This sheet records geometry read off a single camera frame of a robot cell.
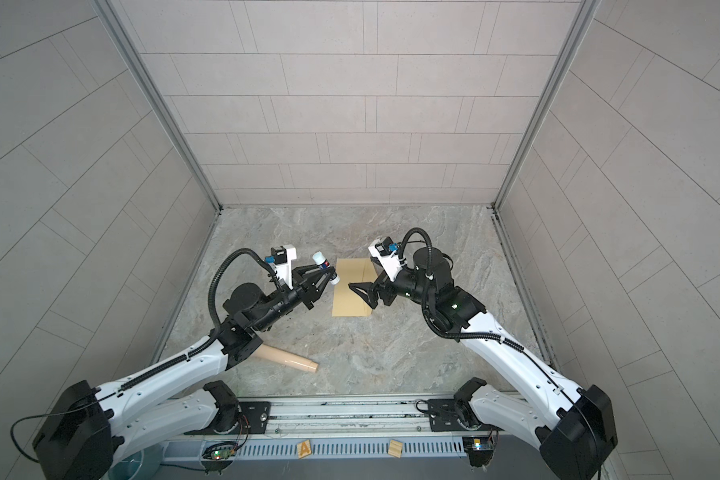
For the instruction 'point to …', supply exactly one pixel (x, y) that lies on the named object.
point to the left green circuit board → (223, 453)
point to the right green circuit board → (479, 450)
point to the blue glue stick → (323, 263)
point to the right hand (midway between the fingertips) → (363, 274)
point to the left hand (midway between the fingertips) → (337, 270)
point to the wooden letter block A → (304, 449)
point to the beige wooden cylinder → (286, 357)
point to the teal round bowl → (140, 467)
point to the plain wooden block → (395, 448)
